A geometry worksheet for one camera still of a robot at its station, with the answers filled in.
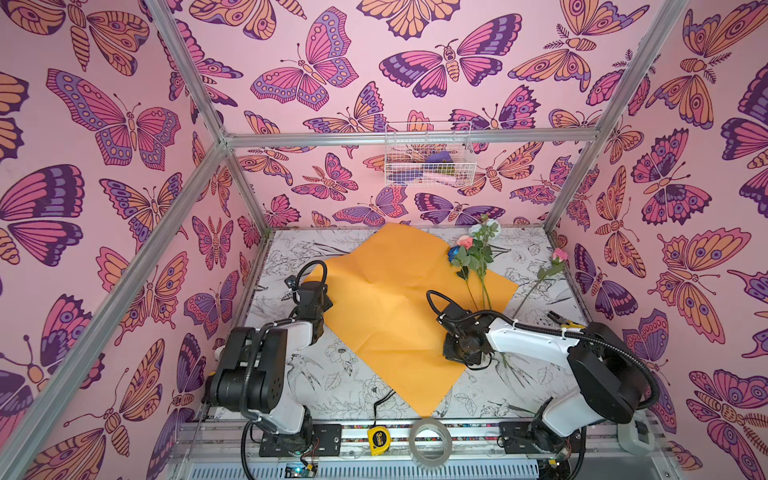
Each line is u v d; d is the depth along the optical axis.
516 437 0.72
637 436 0.70
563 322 0.94
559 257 1.06
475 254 1.08
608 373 0.44
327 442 0.73
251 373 0.44
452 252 1.08
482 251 1.09
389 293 0.96
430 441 0.75
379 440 0.72
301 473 0.71
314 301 0.70
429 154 0.95
